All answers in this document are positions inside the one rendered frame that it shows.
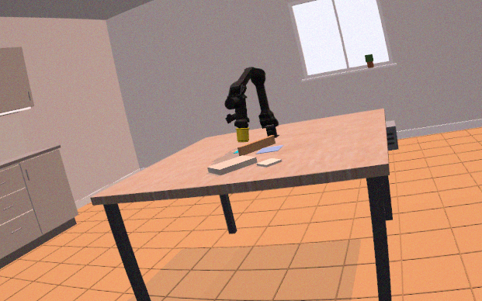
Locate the white box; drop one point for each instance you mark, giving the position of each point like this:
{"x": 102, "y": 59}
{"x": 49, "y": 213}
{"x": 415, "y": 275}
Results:
{"x": 269, "y": 162}

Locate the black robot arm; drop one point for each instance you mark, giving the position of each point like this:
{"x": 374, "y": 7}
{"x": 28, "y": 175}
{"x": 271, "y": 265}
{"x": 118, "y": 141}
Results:
{"x": 236, "y": 99}

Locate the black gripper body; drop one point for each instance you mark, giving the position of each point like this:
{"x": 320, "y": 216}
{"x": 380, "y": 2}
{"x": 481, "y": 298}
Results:
{"x": 242, "y": 117}

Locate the yellow cup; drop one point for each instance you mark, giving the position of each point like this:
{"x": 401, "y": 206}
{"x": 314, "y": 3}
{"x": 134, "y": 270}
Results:
{"x": 242, "y": 135}

